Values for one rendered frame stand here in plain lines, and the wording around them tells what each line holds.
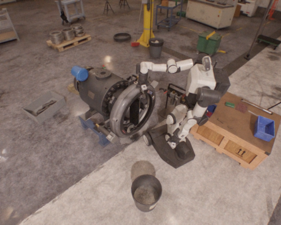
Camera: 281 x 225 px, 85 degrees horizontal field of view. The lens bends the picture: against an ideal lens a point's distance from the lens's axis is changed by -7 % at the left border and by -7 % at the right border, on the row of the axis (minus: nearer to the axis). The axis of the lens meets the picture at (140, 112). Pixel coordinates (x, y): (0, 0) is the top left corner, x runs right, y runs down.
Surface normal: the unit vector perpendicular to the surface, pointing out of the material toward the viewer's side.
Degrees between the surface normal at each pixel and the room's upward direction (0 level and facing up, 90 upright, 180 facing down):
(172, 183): 0
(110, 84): 12
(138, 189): 0
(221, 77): 8
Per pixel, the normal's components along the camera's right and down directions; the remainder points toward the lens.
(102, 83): -0.25, -0.47
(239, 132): 0.00, -0.71
